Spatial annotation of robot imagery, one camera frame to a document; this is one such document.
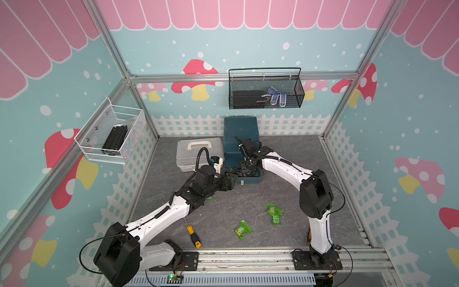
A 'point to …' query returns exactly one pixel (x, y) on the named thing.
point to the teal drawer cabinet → (243, 127)
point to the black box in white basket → (116, 137)
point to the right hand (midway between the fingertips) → (245, 167)
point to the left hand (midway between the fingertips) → (231, 179)
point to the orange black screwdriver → (309, 236)
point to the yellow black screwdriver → (190, 231)
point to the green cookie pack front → (243, 229)
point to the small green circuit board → (172, 278)
